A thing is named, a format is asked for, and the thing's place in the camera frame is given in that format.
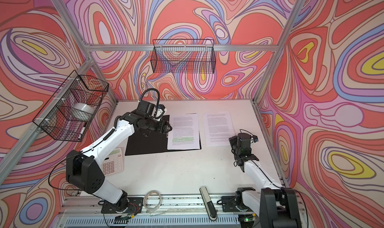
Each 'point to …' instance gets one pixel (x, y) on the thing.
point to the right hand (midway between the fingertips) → (232, 138)
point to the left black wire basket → (66, 115)
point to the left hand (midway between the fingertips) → (169, 126)
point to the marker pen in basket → (82, 131)
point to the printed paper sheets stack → (185, 134)
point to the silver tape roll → (83, 110)
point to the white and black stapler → (209, 205)
